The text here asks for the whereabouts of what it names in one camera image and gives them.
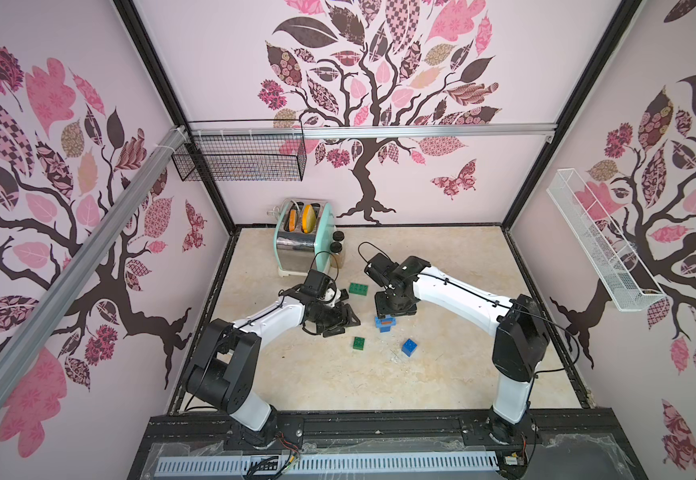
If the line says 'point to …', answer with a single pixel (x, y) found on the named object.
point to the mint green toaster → (305, 235)
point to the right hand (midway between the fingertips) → (391, 318)
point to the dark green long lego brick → (358, 289)
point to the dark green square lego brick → (358, 343)
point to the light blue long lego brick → (386, 329)
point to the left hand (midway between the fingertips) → (351, 331)
